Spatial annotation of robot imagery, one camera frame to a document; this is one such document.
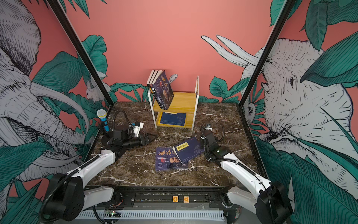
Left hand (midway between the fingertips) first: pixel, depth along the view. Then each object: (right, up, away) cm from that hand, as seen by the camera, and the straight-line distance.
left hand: (154, 136), depth 80 cm
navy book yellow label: (+10, +10, +22) cm, 27 cm away
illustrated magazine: (+5, +28, +5) cm, 29 cm away
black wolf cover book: (+1, +24, +1) cm, 24 cm away
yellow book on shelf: (-1, +13, +26) cm, 30 cm away
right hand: (+30, +1, +3) cm, 30 cm away
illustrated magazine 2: (+6, -16, +8) cm, 19 cm away
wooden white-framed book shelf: (+16, +16, +10) cm, 24 cm away
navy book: (+20, -10, +11) cm, 26 cm away
